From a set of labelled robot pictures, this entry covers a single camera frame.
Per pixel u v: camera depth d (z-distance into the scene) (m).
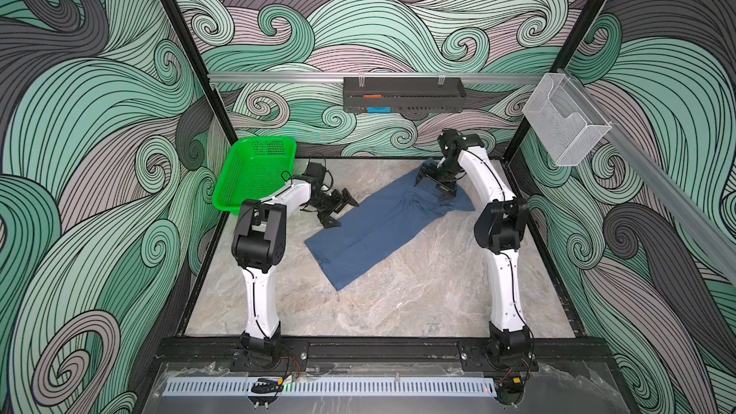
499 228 0.62
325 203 0.86
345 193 0.91
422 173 0.89
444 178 0.85
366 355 0.75
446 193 0.88
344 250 0.92
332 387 0.70
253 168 1.15
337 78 0.95
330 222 0.94
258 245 0.55
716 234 0.51
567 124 0.78
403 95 0.95
